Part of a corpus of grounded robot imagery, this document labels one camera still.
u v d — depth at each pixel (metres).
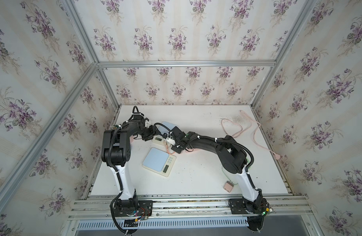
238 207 0.73
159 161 0.92
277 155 0.96
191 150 0.80
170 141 0.85
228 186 0.79
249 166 0.53
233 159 0.55
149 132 0.88
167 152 0.92
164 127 0.76
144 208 0.72
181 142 0.73
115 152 0.54
